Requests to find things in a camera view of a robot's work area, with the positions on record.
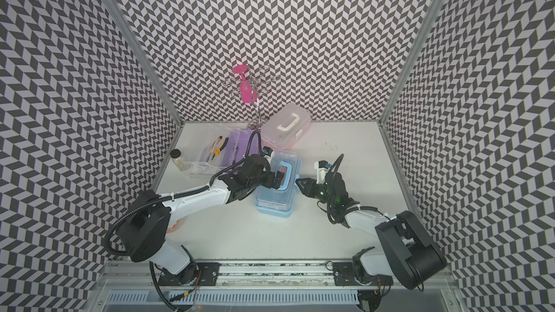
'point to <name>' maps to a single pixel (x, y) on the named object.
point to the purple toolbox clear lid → (208, 148)
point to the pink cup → (248, 89)
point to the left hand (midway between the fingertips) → (274, 172)
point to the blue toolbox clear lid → (280, 203)
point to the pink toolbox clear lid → (285, 126)
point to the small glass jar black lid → (178, 159)
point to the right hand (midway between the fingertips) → (297, 185)
